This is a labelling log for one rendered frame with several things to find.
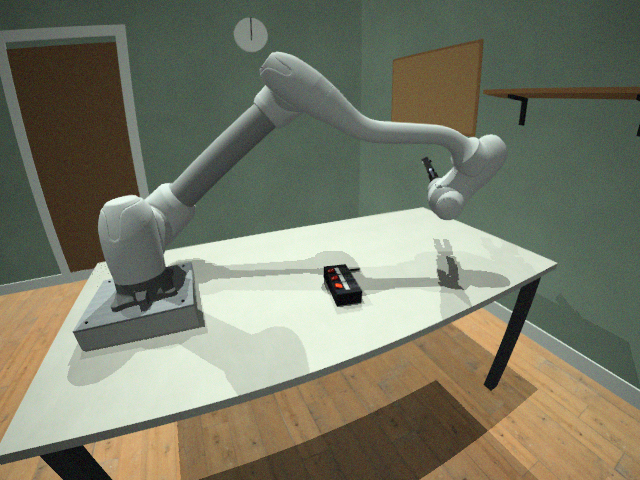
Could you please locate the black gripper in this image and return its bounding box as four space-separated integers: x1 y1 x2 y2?
422 157 442 182

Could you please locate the black power strip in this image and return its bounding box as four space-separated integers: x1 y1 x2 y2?
324 264 362 306

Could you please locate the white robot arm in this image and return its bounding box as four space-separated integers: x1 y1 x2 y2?
98 52 508 312

